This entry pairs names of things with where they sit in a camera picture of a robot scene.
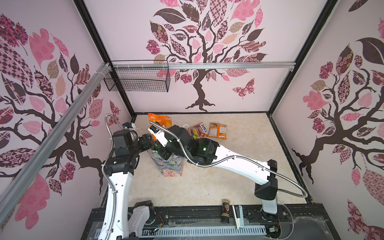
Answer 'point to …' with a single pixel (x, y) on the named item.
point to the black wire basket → (139, 76)
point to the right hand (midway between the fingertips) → (156, 138)
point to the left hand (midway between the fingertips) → (148, 140)
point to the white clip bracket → (240, 223)
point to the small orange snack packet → (217, 130)
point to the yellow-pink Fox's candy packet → (198, 131)
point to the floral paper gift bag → (172, 167)
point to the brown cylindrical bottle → (225, 215)
